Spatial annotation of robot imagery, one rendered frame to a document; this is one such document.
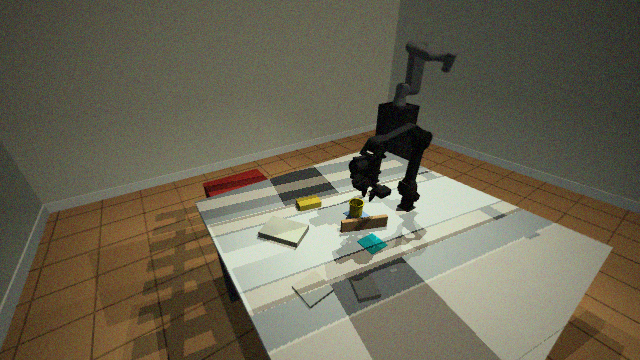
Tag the yellow rectangular block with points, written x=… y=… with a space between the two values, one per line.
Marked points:
x=309 y=202

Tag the yellow cup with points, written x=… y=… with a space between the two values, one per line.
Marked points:
x=356 y=207

